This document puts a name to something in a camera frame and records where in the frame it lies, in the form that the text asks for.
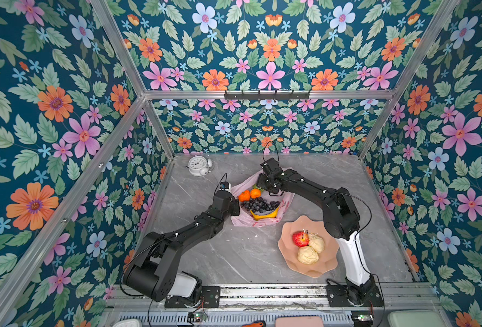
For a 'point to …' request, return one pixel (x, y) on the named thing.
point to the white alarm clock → (199, 165)
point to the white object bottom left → (128, 323)
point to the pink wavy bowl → (327, 258)
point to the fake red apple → (301, 239)
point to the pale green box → (414, 318)
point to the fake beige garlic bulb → (307, 255)
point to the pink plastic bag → (245, 218)
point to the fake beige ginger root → (316, 242)
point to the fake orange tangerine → (244, 196)
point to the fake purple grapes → (259, 204)
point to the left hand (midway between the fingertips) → (239, 196)
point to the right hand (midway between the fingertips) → (260, 182)
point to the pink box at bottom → (299, 321)
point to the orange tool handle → (258, 323)
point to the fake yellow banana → (256, 216)
